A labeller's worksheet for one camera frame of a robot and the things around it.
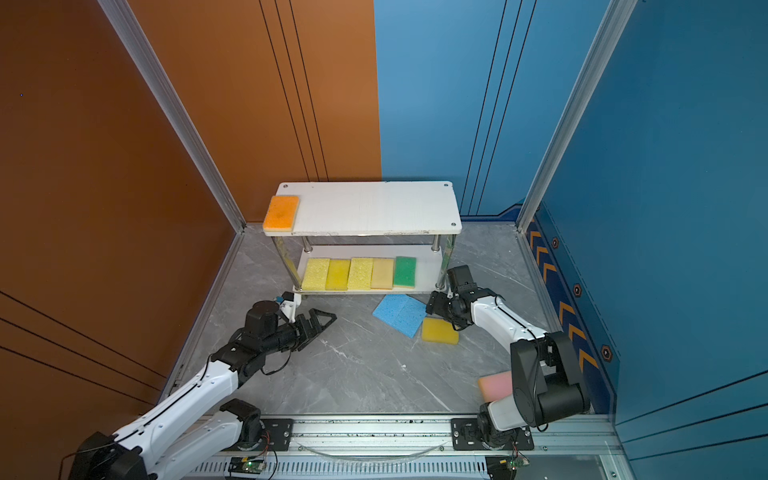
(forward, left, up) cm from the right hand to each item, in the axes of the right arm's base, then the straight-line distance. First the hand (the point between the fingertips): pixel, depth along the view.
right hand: (434, 310), depth 91 cm
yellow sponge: (-5, -2, -4) cm, 6 cm away
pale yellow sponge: (+12, +16, +3) cm, 20 cm away
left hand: (-8, +29, +8) cm, 31 cm away
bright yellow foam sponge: (+12, +30, +3) cm, 33 cm away
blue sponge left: (+2, +14, -2) cm, 14 cm away
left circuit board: (-38, +46, -5) cm, 60 cm away
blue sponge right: (0, +7, -4) cm, 8 cm away
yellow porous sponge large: (+12, +38, +3) cm, 40 cm away
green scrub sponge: (+12, +9, +3) cm, 15 cm away
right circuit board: (-39, -14, -7) cm, 41 cm away
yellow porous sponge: (+11, +23, +3) cm, 26 cm away
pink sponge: (-21, -16, -6) cm, 27 cm away
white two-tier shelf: (+34, +22, -3) cm, 41 cm away
